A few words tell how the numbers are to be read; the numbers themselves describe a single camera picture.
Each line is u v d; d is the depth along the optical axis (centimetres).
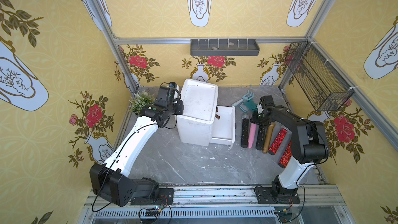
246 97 114
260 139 90
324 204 73
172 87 68
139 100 87
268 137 92
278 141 92
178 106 69
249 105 107
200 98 84
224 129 96
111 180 38
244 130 94
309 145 49
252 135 91
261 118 84
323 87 66
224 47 92
